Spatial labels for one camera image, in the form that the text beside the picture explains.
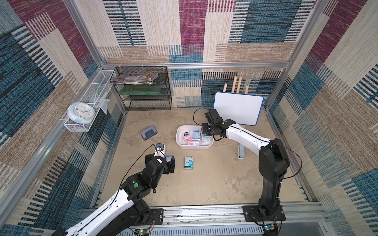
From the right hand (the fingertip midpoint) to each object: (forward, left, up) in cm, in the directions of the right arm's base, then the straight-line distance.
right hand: (204, 127), depth 93 cm
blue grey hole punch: (+5, +38, -11) cm, 40 cm away
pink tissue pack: (+2, +12, -10) cm, 16 cm away
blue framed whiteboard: (+9, -25, +7) cm, 28 cm away
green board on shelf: (+24, +41, +12) cm, 49 cm away
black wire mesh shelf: (+34, +49, -4) cm, 60 cm away
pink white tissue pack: (-7, +7, -4) cm, 11 cm away
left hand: (-21, +21, +5) cm, 30 cm away
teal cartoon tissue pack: (-18, +10, -10) cm, 23 cm away
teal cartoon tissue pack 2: (-1, -2, -9) cm, 10 cm away
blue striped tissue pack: (+2, +4, -10) cm, 11 cm away
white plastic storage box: (0, +8, -10) cm, 13 cm away
